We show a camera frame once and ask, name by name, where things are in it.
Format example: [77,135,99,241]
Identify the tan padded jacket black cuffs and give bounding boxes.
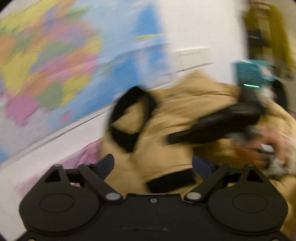
[101,71,295,195]

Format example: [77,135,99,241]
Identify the person's right hand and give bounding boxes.
[233,129,295,178]

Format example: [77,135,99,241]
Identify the pink bed sheet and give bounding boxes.
[15,138,103,198]

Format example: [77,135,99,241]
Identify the teal plastic basket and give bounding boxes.
[233,59,275,89]

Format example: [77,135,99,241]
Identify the mustard yellow hanging garment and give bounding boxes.
[243,1,295,79]

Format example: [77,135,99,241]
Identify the white wall socket panel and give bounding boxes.
[174,47,213,72]

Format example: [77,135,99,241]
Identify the colourful wall map poster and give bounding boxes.
[1,1,172,162]

